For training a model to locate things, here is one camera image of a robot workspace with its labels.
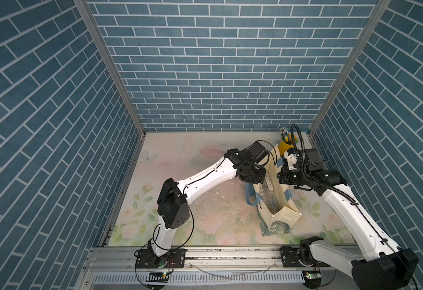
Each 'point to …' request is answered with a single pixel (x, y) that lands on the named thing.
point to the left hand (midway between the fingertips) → (266, 182)
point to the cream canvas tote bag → (288, 211)
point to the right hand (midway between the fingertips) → (279, 175)
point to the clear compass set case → (269, 194)
